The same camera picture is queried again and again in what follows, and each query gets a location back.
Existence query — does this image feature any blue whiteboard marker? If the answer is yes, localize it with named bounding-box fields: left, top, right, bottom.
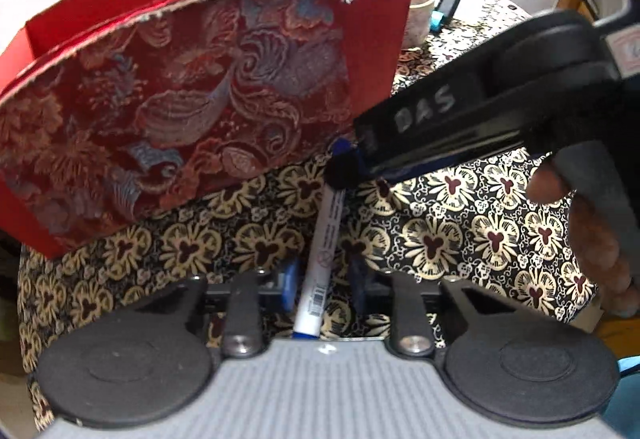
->
left=293, top=182, right=345, bottom=339

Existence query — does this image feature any large printed tape roll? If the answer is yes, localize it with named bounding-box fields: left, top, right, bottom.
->
left=401, top=0, right=435, bottom=50

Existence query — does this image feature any person's right hand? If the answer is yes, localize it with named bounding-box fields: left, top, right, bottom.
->
left=526, top=157, right=639, bottom=318

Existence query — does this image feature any floral patterned tablecloth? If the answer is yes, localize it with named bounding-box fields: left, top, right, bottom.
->
left=16, top=0, right=601, bottom=433

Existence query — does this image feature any black box with white label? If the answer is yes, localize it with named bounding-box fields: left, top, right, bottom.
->
left=434, top=0, right=461, bottom=25

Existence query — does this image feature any red brocade storage box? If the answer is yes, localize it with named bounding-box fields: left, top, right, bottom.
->
left=1, top=0, right=410, bottom=258

